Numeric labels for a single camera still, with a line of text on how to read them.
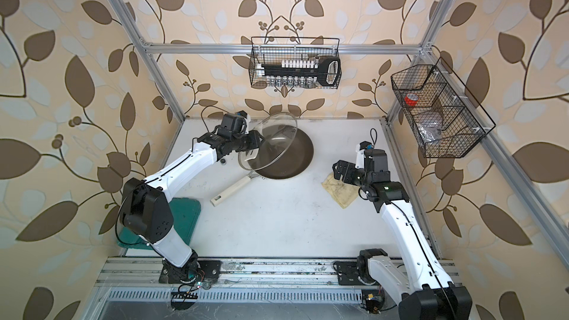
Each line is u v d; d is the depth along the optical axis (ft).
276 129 3.44
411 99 2.64
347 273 2.41
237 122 2.23
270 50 2.99
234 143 2.22
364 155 1.98
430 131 2.38
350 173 2.26
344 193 3.02
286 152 2.64
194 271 2.20
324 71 2.77
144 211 1.48
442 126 2.43
